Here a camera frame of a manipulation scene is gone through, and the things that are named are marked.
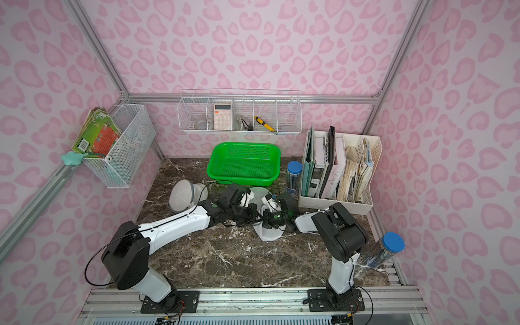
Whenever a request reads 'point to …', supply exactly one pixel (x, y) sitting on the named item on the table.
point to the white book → (338, 170)
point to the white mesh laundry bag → (184, 195)
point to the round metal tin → (201, 124)
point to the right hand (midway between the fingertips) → (252, 222)
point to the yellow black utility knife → (261, 121)
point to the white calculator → (222, 114)
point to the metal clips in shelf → (244, 124)
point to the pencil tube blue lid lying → (384, 248)
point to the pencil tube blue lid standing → (293, 177)
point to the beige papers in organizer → (356, 175)
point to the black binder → (331, 153)
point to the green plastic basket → (244, 164)
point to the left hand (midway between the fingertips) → (265, 215)
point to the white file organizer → (321, 164)
